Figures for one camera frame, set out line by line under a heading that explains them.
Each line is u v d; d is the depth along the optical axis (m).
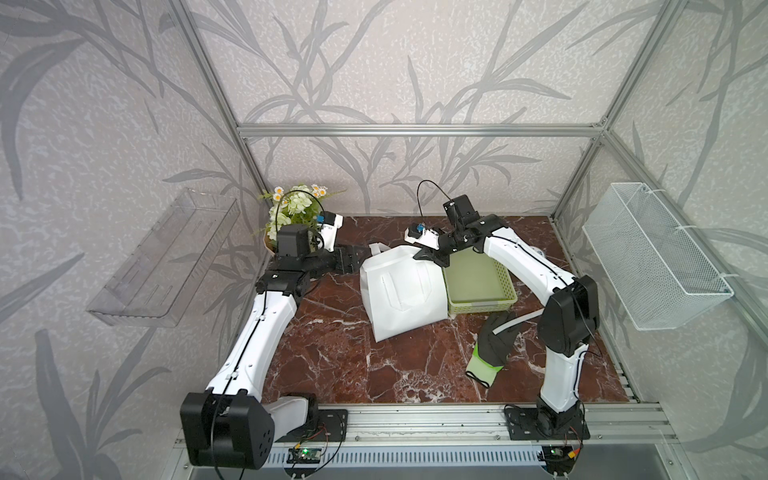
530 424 0.72
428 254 0.77
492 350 0.86
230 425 0.38
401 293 0.81
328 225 0.67
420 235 0.72
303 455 0.71
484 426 0.75
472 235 0.64
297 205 0.79
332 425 0.74
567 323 0.50
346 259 0.67
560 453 0.74
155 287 0.63
